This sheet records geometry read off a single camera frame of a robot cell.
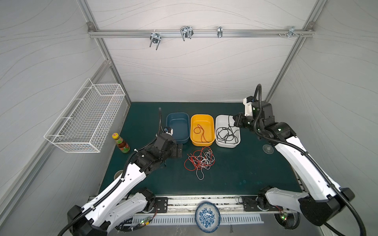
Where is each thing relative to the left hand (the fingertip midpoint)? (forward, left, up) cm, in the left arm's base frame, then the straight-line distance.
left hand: (172, 146), depth 75 cm
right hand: (+11, -31, +13) cm, 36 cm away
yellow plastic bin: (+30, -20, -17) cm, 40 cm away
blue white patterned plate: (-29, -19, -18) cm, 38 cm away
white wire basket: (+3, +41, +13) cm, 43 cm away
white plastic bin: (+19, -35, -18) cm, 44 cm away
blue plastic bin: (+30, 0, -19) cm, 36 cm away
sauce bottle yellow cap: (+5, +31, -11) cm, 33 cm away
